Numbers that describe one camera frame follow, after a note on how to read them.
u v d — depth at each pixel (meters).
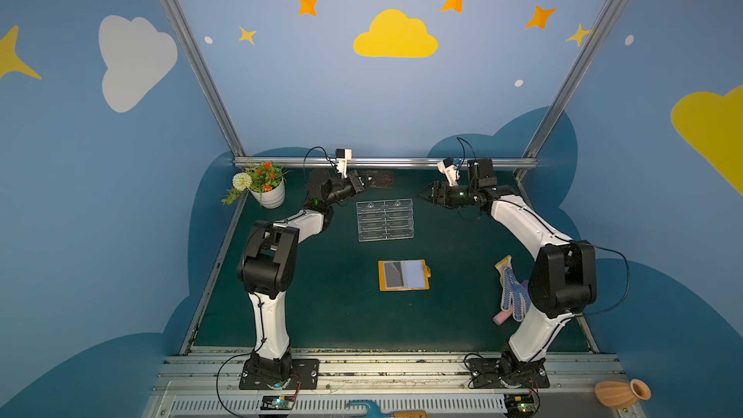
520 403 0.72
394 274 0.93
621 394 0.65
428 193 0.81
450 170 0.83
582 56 0.86
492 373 0.74
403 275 0.93
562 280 0.49
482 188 0.71
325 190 0.77
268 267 0.54
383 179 0.88
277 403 0.71
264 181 1.00
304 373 0.74
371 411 0.69
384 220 1.01
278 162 1.00
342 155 0.84
